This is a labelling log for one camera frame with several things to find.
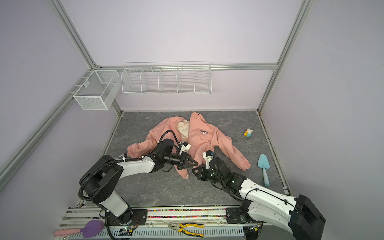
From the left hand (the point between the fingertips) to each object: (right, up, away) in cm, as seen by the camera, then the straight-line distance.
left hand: (197, 167), depth 77 cm
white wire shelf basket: (-20, +53, +22) cm, 61 cm away
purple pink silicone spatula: (-50, -28, -6) cm, 58 cm away
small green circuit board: (-35, -30, -5) cm, 47 cm away
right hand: (-2, -2, -1) cm, 3 cm away
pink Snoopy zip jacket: (+2, +14, +22) cm, 26 cm away
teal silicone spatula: (+41, -1, +14) cm, 43 cm away
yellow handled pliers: (-9, -27, -6) cm, 29 cm away
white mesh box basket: (-66, +45, +21) cm, 83 cm away
